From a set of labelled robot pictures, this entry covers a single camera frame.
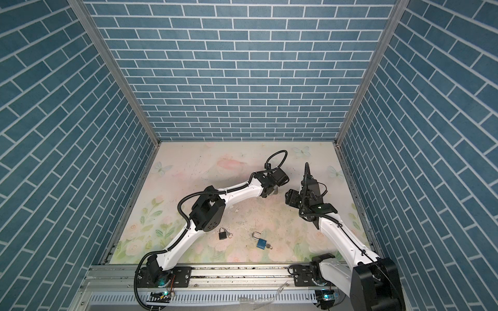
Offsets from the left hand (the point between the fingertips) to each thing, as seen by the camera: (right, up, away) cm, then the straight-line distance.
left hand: (269, 187), depth 101 cm
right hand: (+8, -1, -14) cm, 17 cm away
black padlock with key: (-22, -18, -16) cm, 32 cm away
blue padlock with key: (-5, -22, -18) cm, 29 cm away
